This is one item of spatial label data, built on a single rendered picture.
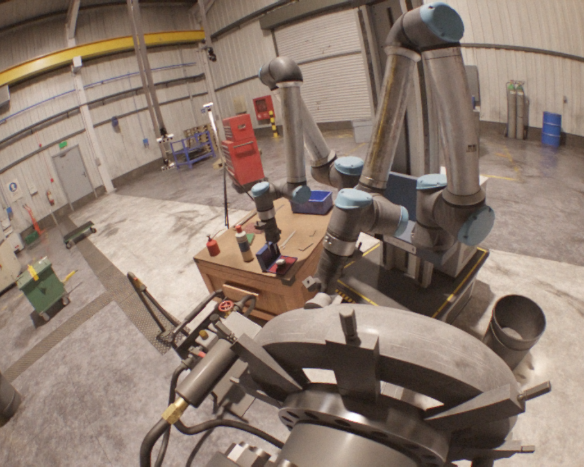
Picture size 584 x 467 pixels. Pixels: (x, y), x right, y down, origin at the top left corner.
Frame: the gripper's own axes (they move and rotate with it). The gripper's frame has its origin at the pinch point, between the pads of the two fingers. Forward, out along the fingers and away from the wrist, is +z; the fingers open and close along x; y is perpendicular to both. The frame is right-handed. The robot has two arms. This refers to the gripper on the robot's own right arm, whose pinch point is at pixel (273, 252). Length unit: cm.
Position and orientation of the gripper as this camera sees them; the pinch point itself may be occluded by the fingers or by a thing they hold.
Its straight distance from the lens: 140.6
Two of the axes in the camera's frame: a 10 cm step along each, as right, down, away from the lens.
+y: 4.8, -5.0, 7.2
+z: 1.8, 8.6, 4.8
